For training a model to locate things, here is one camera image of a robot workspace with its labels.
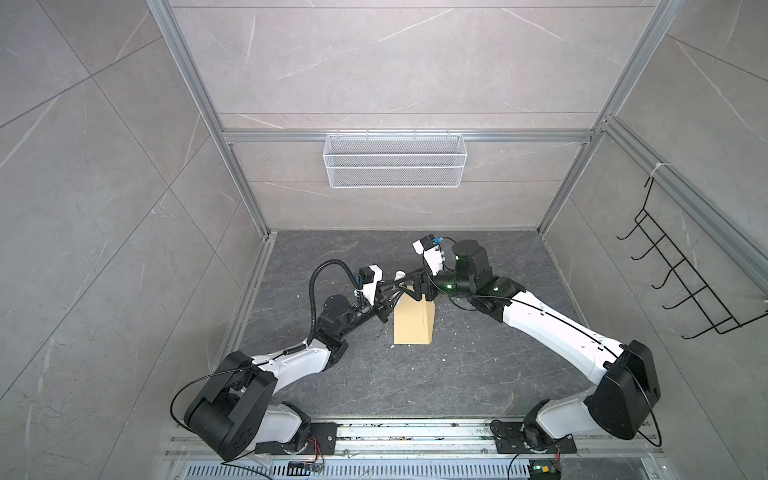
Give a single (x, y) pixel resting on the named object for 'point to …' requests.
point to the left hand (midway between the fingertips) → (402, 279)
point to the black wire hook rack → (699, 291)
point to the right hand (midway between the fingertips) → (401, 278)
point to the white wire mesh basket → (395, 160)
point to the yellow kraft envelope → (413, 320)
